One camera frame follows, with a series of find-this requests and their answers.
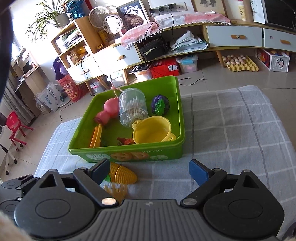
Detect pink lace cloth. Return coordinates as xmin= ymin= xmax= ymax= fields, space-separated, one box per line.
xmin=121 ymin=12 xmax=231 ymax=49

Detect orange toy bowl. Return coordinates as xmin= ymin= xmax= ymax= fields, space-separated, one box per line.
xmin=89 ymin=124 xmax=102 ymax=148

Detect red cardboard box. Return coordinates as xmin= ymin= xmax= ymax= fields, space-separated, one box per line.
xmin=149 ymin=57 xmax=181 ymax=78

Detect clear plastic storage box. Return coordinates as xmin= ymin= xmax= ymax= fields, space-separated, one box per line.
xmin=177 ymin=54 xmax=198 ymax=73

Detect white shopping bag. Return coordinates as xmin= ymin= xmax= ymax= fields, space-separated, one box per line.
xmin=37 ymin=82 xmax=64 ymax=111

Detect framed cartoon girl picture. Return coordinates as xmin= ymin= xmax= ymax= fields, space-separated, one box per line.
xmin=192 ymin=0 xmax=227 ymax=16

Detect translucent tan toy hand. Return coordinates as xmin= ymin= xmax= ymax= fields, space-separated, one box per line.
xmin=103 ymin=183 xmax=128 ymax=203

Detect potted green plant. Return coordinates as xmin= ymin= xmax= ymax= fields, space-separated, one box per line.
xmin=26 ymin=1 xmax=70 ymax=42

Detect black bag on shelf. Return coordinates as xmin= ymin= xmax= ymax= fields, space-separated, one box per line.
xmin=139 ymin=37 xmax=169 ymax=61

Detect white round fan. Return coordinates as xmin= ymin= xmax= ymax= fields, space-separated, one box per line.
xmin=103 ymin=15 xmax=123 ymax=36

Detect yellow egg tray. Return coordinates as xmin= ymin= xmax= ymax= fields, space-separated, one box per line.
xmin=222 ymin=55 xmax=259 ymax=72

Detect red plastic child chair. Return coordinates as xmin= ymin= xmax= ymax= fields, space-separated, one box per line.
xmin=6 ymin=111 xmax=34 ymax=146

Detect green plastic bin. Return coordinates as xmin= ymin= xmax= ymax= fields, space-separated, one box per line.
xmin=68 ymin=76 xmax=185 ymax=162

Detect wooden shelf unit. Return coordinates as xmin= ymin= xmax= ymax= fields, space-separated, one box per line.
xmin=51 ymin=16 xmax=103 ymax=94

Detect framed eagle picture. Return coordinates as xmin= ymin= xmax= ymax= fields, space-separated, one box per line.
xmin=116 ymin=0 xmax=150 ymax=31

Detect grey checked tablecloth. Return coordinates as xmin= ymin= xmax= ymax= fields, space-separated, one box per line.
xmin=33 ymin=84 xmax=296 ymax=239

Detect white toy storage box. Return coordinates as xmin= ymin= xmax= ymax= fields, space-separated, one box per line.
xmin=256 ymin=49 xmax=290 ymax=72

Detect yellow toy pot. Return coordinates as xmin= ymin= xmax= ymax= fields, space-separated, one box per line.
xmin=132 ymin=116 xmax=176 ymax=144

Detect purple toy grapes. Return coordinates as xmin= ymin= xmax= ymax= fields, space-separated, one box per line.
xmin=151 ymin=94 xmax=170 ymax=116

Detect yellow green toy corn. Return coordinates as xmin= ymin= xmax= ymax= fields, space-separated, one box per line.
xmin=101 ymin=162 xmax=138 ymax=185

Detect clear cotton swab jar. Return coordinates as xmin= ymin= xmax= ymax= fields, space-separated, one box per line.
xmin=119 ymin=88 xmax=149 ymax=128

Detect red orange toy piece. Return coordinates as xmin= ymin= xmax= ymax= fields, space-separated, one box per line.
xmin=116 ymin=137 xmax=135 ymax=145

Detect long wooden tv cabinet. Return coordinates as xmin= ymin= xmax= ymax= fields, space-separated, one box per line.
xmin=94 ymin=20 xmax=295 ymax=74

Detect red printed bag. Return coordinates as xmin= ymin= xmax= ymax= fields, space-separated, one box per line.
xmin=58 ymin=74 xmax=89 ymax=102

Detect pink gourd toy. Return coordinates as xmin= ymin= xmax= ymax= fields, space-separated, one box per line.
xmin=94 ymin=85 xmax=122 ymax=126

